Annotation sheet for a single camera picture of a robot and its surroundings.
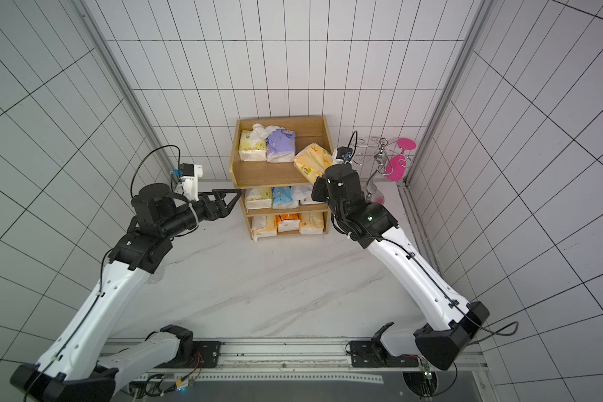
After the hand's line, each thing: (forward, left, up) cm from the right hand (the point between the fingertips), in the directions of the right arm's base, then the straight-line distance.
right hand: (310, 177), depth 68 cm
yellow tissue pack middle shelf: (+5, +18, -16) cm, 25 cm away
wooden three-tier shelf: (+7, +19, -7) cm, 22 cm away
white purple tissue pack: (+8, +3, -16) cm, 18 cm away
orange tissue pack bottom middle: (+5, +9, -30) cm, 32 cm away
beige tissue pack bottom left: (+4, +18, -31) cm, 36 cm away
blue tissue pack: (+7, +10, -17) cm, 21 cm away
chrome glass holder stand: (+25, -24, -9) cm, 36 cm away
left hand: (-7, +21, -2) cm, 22 cm away
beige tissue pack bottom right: (+6, 0, -31) cm, 31 cm away
